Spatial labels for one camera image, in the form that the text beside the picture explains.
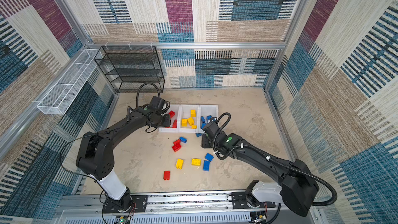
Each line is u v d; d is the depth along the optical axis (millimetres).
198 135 956
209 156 875
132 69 1103
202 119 987
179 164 831
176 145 909
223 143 581
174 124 982
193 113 1028
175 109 1026
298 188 410
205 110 1039
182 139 928
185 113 1051
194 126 982
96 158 465
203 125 992
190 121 992
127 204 664
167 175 818
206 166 831
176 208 728
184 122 982
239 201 734
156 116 705
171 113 1041
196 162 848
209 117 1015
